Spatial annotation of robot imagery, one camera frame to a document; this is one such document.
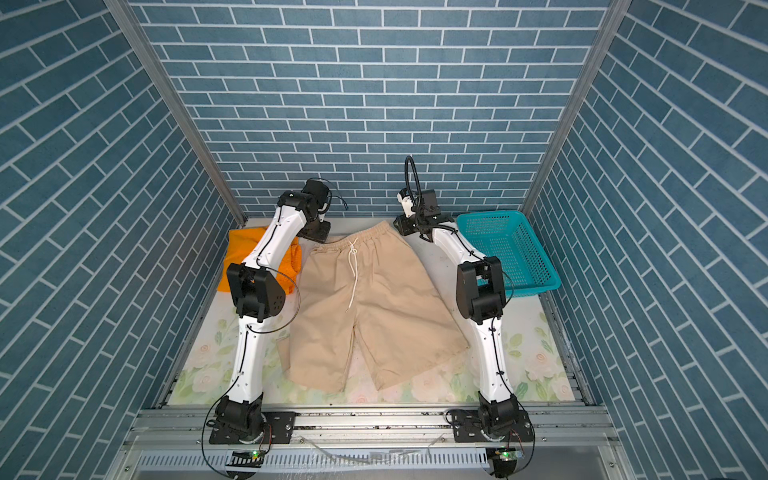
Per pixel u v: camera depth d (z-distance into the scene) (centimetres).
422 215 83
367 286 99
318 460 71
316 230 87
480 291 61
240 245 105
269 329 65
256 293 61
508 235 115
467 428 74
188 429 75
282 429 73
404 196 92
